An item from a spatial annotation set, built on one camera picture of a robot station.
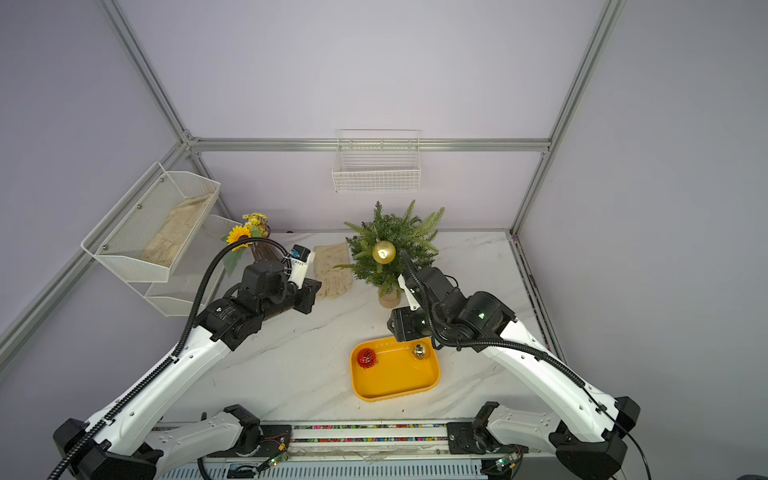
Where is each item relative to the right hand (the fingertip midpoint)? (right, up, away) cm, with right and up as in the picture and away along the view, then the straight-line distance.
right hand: (402, 327), depth 68 cm
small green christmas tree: (+3, +21, +8) cm, 23 cm away
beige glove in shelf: (-62, +28, +16) cm, 69 cm away
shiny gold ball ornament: (+5, -11, +17) cm, 21 cm away
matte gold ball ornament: (-4, +17, +1) cm, 18 cm away
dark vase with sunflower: (-43, +26, +20) cm, 54 cm away
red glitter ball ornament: (-10, -12, +14) cm, 21 cm away
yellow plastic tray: (-4, -16, +17) cm, 24 cm away
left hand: (-22, +8, +7) cm, 24 cm away
